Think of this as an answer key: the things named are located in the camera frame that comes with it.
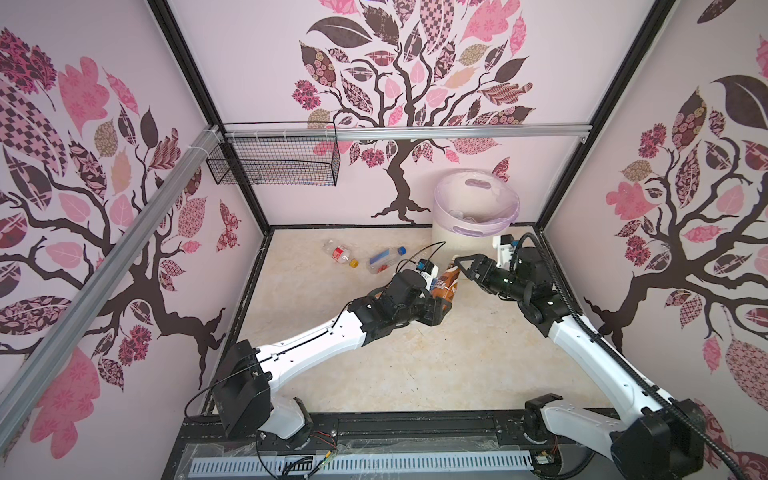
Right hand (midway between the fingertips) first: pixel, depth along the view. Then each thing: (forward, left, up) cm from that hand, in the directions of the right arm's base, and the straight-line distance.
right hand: (461, 263), depth 75 cm
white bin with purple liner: (+35, -11, -11) cm, 38 cm away
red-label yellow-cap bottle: (+23, +38, -22) cm, 49 cm away
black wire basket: (+40, +55, +8) cm, 68 cm away
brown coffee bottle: (-6, +5, -2) cm, 7 cm away
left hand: (-9, +5, -7) cm, 13 cm away
